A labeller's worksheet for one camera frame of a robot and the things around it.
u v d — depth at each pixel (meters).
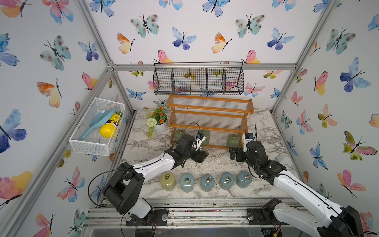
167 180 0.77
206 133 0.95
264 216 0.66
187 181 0.77
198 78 0.99
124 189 0.43
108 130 0.70
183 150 0.66
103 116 0.69
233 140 0.93
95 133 0.69
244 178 0.79
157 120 0.98
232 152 0.73
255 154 0.59
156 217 0.73
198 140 0.74
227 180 0.77
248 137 0.70
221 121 1.14
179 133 0.96
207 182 0.77
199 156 0.76
